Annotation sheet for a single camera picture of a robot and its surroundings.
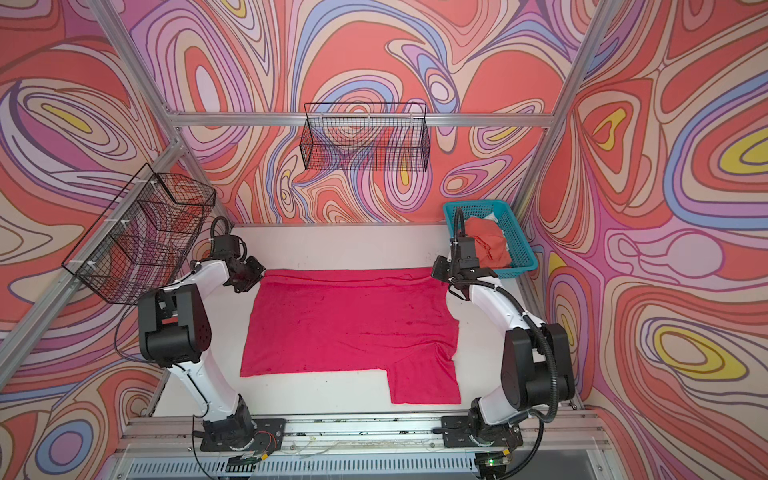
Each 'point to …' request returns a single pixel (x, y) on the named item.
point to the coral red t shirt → (491, 247)
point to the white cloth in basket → (491, 217)
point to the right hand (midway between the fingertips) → (441, 272)
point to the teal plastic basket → (523, 258)
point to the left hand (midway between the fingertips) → (268, 269)
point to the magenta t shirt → (373, 318)
